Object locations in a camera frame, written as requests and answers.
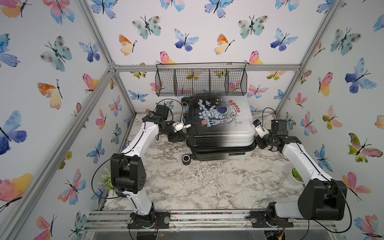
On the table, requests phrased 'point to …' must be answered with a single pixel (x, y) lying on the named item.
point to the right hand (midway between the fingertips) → (261, 134)
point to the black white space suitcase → (221, 128)
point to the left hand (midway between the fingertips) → (182, 132)
